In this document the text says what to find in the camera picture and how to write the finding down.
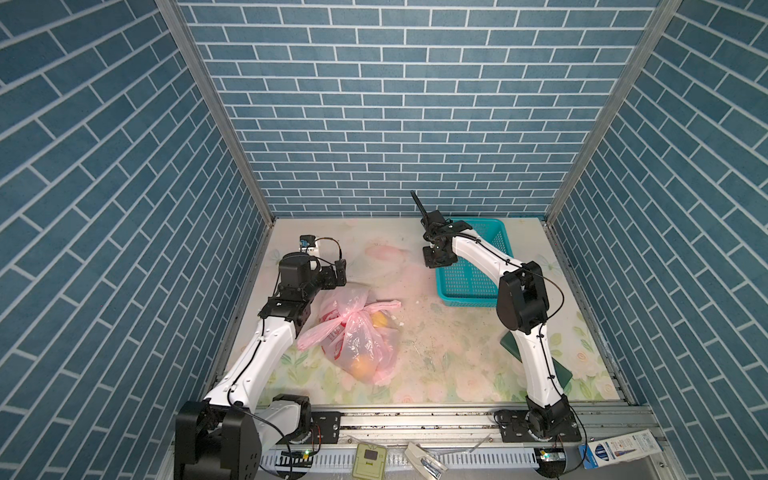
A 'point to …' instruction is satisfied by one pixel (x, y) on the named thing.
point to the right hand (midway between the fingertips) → (432, 259)
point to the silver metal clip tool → (431, 467)
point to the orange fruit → (379, 319)
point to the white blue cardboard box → (605, 451)
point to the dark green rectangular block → (562, 374)
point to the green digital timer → (370, 462)
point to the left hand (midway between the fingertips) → (332, 261)
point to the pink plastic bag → (358, 334)
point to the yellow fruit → (364, 368)
